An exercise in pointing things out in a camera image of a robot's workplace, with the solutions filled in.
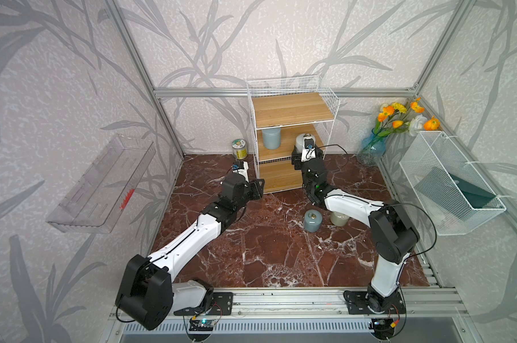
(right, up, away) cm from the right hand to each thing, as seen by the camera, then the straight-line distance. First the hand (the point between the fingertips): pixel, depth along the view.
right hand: (304, 145), depth 86 cm
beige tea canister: (+16, -32, +6) cm, 36 cm away
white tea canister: (-3, +1, -6) cm, 6 cm away
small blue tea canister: (+4, -31, +2) cm, 32 cm away
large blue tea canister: (-13, +3, -1) cm, 14 cm away
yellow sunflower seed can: (-31, +1, +30) cm, 43 cm away
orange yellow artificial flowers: (+46, +15, +16) cm, 51 cm away
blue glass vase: (+39, +1, +24) cm, 46 cm away
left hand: (-17, -15, -5) cm, 23 cm away
